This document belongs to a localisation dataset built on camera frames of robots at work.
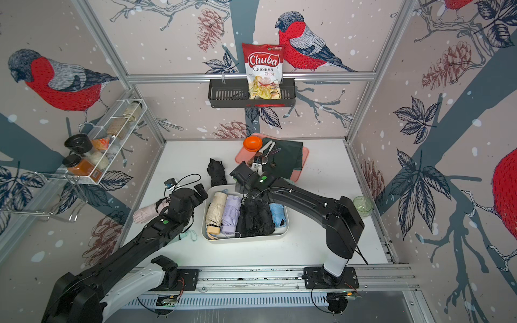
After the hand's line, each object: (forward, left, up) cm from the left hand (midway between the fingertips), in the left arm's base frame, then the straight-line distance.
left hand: (199, 185), depth 84 cm
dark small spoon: (+21, -33, -12) cm, 41 cm away
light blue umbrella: (-8, -34, -9) cm, 36 cm away
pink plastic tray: (+29, -16, -15) cm, 37 cm away
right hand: (0, -21, +1) cm, 21 cm away
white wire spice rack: (+11, +32, +20) cm, 39 cm away
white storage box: (+3, -4, -8) cm, 10 cm away
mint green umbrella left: (-21, -1, +4) cm, 22 cm away
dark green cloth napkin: (+26, -39, -13) cm, 49 cm away
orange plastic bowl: (+35, -21, -11) cm, 42 cm away
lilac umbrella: (-11, -14, -6) cm, 19 cm away
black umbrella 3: (+15, -3, -11) cm, 19 cm away
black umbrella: (-13, -21, -10) cm, 26 cm away
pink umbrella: (-8, +24, -9) cm, 27 cm away
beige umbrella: (-10, -8, -6) cm, 14 cm away
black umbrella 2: (-13, -28, -10) cm, 32 cm away
